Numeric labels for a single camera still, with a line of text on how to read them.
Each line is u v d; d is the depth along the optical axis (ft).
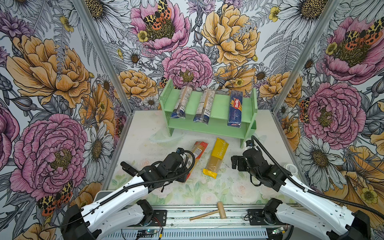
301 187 1.57
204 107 2.67
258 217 2.43
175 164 1.90
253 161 1.89
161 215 2.45
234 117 2.46
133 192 1.58
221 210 2.49
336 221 1.35
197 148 2.74
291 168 2.77
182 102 2.74
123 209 1.92
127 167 2.86
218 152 3.15
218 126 2.54
